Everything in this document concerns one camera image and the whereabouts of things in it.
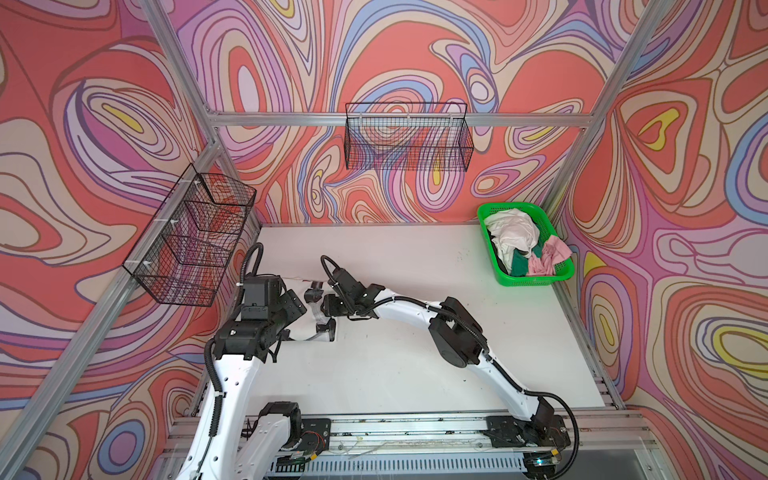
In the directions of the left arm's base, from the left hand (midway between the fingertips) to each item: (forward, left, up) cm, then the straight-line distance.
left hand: (294, 303), depth 75 cm
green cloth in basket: (+23, -69, -12) cm, 73 cm away
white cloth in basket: (+34, -68, -8) cm, 76 cm away
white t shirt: (+1, 0, -17) cm, 17 cm away
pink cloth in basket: (+27, -82, -12) cm, 87 cm away
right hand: (+8, -6, -20) cm, 22 cm away
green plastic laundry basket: (+20, -83, -13) cm, 87 cm away
